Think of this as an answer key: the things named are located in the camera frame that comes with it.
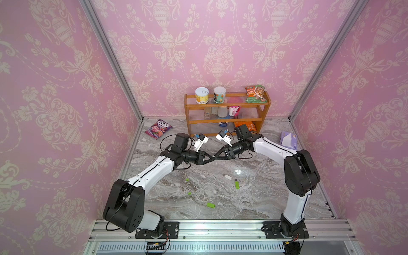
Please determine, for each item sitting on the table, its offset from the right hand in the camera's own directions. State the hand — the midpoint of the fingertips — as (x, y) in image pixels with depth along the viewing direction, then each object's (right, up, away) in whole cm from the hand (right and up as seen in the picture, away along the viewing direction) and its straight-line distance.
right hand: (216, 158), depth 81 cm
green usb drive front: (-3, -24, +1) cm, 25 cm away
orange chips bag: (+25, +19, +30) cm, 44 cm away
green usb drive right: (+12, -16, +8) cm, 22 cm away
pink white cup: (+12, +27, +16) cm, 33 cm away
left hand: (-2, -1, -3) cm, 4 cm away
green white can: (+2, +34, +4) cm, 34 cm away
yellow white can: (-8, +33, +4) cm, 35 cm away
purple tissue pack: (+47, +8, +18) cm, 51 cm away
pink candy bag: (-39, +16, +29) cm, 51 cm away
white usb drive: (+7, -13, +10) cm, 18 cm away
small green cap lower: (-14, -20, +4) cm, 25 cm away
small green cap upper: (-16, -14, +9) cm, 23 cm away
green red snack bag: (+22, +35, +6) cm, 41 cm away
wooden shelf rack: (+1, +25, +21) cm, 32 cm away
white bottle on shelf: (+5, +26, +18) cm, 32 cm away
